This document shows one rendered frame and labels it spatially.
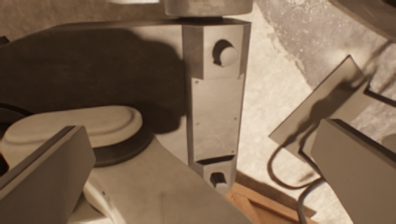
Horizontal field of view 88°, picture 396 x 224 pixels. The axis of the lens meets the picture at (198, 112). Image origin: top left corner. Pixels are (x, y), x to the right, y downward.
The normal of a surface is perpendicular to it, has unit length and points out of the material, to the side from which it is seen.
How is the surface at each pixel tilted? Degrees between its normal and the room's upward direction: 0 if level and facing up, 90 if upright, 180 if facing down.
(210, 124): 0
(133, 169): 90
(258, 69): 0
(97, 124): 90
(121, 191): 90
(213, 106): 0
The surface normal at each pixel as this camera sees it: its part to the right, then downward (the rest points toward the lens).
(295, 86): 0.23, 0.47
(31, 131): -0.01, -0.87
